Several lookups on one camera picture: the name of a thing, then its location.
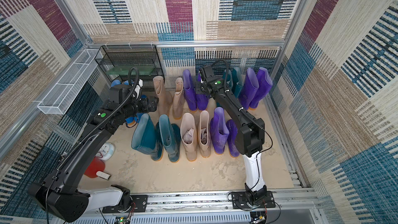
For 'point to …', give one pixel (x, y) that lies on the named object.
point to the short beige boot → (189, 135)
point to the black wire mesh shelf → (130, 62)
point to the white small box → (103, 175)
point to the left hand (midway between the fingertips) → (150, 98)
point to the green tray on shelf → (123, 69)
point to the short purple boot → (202, 100)
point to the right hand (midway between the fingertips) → (202, 89)
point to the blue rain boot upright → (115, 82)
